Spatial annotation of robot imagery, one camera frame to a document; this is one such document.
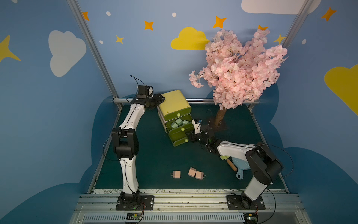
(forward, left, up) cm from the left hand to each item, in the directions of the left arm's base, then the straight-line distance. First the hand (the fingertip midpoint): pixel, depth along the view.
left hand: (161, 98), depth 96 cm
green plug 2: (-15, -10, -12) cm, 21 cm away
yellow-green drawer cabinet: (-1, -10, -2) cm, 10 cm away
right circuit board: (-66, -53, -24) cm, 87 cm away
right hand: (-20, -20, -9) cm, 30 cm away
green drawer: (-13, -9, -3) cm, 16 cm away
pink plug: (-45, -12, -19) cm, 51 cm away
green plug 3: (-12, -17, -10) cm, 24 cm away
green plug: (-11, -13, -12) cm, 21 cm away
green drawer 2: (-18, -15, -12) cm, 26 cm away
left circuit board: (-66, +9, -22) cm, 71 cm away
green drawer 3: (-24, -15, -18) cm, 33 cm away
